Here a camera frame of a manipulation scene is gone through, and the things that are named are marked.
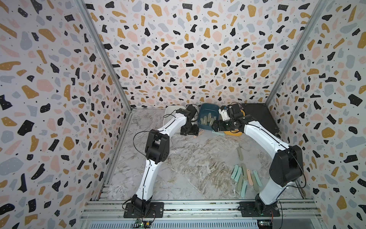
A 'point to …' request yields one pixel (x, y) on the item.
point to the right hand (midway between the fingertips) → (217, 125)
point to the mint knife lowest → (243, 191)
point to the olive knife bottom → (244, 171)
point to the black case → (260, 112)
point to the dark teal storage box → (208, 113)
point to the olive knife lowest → (240, 182)
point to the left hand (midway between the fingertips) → (195, 134)
